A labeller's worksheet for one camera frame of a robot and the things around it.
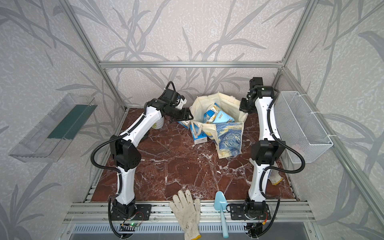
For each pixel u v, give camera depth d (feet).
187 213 2.37
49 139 2.13
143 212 2.40
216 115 2.88
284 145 1.60
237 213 2.38
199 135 2.99
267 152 1.76
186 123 3.35
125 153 1.70
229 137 2.73
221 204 2.48
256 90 1.95
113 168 1.83
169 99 2.29
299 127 2.09
